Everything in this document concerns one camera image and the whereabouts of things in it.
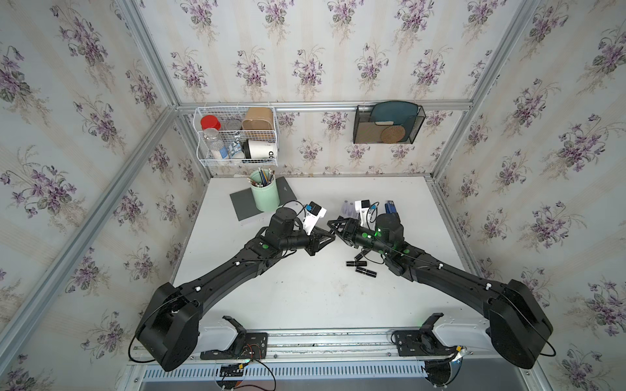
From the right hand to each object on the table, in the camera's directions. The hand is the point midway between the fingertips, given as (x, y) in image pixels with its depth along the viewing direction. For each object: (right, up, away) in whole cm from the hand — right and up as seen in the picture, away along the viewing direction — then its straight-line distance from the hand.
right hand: (331, 226), depth 74 cm
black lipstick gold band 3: (+14, -19, +14) cm, 27 cm away
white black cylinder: (-27, +27, +18) cm, 43 cm away
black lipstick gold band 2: (+10, -16, +15) cm, 24 cm away
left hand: (+1, -5, 0) cm, 5 cm away
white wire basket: (-35, +33, +21) cm, 52 cm away
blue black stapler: (+28, +4, +30) cm, 41 cm away
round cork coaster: (+26, +34, +22) cm, 48 cm away
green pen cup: (-24, +12, +17) cm, 32 cm away
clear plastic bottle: (-43, +29, +16) cm, 54 cm away
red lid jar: (-45, +38, +17) cm, 61 cm away
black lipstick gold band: (+12, -14, +17) cm, 25 cm away
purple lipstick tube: (+7, +5, 0) cm, 8 cm away
